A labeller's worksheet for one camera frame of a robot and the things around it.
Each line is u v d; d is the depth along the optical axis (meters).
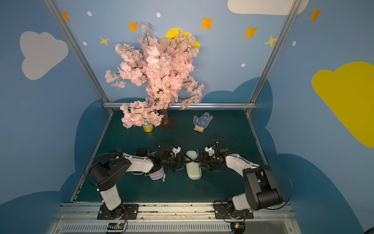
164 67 0.59
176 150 0.87
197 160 0.88
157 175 0.84
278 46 0.83
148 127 1.05
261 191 0.44
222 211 0.75
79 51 0.85
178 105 1.02
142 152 0.93
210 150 0.86
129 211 0.74
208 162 0.78
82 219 1.23
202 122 1.15
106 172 0.48
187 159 0.84
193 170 0.85
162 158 0.73
